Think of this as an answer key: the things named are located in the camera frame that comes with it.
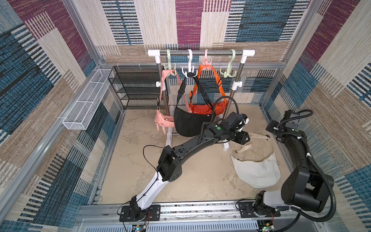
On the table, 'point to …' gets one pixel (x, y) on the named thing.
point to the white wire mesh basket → (82, 112)
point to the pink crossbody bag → (161, 120)
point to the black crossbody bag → (188, 123)
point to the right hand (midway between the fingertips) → (277, 130)
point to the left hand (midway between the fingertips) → (248, 138)
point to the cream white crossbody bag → (256, 162)
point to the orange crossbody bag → (214, 108)
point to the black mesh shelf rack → (136, 86)
